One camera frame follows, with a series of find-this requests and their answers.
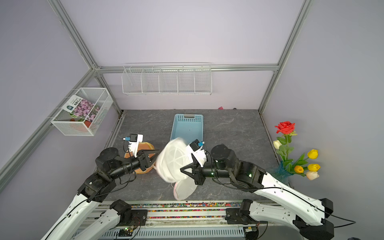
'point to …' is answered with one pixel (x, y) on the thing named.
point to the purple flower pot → (83, 110)
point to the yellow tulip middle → (313, 167)
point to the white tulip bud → (277, 144)
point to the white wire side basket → (68, 125)
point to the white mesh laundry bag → (172, 156)
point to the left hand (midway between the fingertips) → (160, 153)
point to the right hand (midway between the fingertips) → (182, 169)
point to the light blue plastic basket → (189, 127)
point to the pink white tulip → (312, 175)
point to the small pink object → (221, 108)
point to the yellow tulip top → (313, 154)
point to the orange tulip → (299, 169)
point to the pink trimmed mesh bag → (184, 188)
